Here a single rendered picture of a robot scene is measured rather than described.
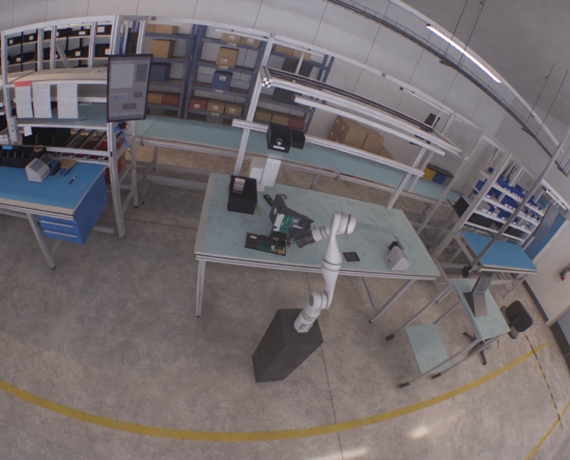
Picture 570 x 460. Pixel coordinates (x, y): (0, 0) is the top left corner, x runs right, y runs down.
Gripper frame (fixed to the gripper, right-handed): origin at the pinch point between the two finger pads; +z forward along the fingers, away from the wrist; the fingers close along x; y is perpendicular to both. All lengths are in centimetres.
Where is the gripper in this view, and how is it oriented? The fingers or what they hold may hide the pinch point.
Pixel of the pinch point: (287, 243)
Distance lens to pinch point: 163.6
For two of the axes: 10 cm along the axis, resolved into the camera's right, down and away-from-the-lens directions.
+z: -8.8, 3.6, 2.9
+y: 0.3, 6.7, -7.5
